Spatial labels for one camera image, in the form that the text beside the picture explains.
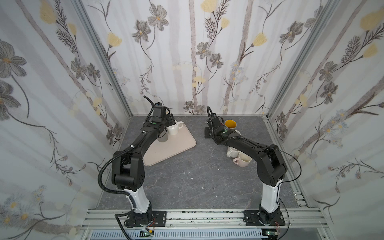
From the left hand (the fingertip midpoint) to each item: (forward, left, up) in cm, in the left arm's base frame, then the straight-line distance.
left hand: (168, 113), depth 91 cm
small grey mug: (-25, -34, +13) cm, 45 cm away
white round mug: (0, -1, -17) cm, 17 cm away
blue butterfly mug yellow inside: (+2, -42, -13) cm, 44 cm away
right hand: (-6, -23, -4) cm, 24 cm away
